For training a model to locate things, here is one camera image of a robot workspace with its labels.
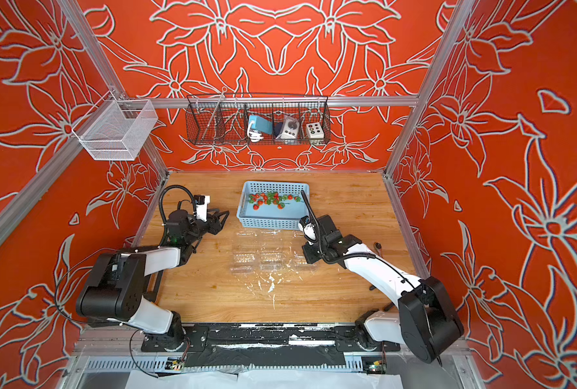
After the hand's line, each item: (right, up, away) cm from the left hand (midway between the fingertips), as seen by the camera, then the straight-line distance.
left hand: (223, 210), depth 90 cm
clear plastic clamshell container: (+28, -20, 0) cm, 34 cm away
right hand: (+29, -13, -6) cm, 33 cm away
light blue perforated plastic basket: (+17, +1, +17) cm, 24 cm away
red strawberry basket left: (+10, 0, +16) cm, 19 cm away
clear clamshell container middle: (+18, -19, 0) cm, 27 cm away
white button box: (+36, +32, +4) cm, 48 cm away
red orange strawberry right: (+22, +1, +15) cm, 26 cm away
